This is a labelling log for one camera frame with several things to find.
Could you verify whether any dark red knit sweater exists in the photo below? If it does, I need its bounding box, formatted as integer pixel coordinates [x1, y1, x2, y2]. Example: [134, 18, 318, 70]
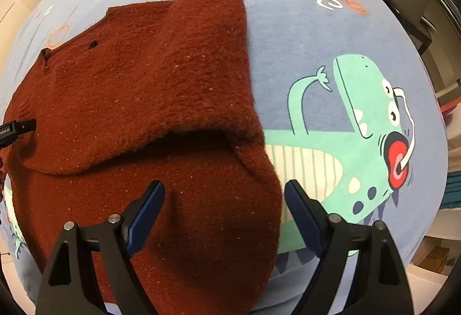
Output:
[1, 0, 282, 314]

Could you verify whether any folded teal cloth stack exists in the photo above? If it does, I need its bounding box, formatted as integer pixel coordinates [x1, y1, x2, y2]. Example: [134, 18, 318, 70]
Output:
[440, 171, 461, 209]

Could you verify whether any blue dinosaur print bedspread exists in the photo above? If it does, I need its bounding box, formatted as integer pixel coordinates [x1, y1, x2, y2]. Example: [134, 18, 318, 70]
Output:
[1, 0, 447, 314]

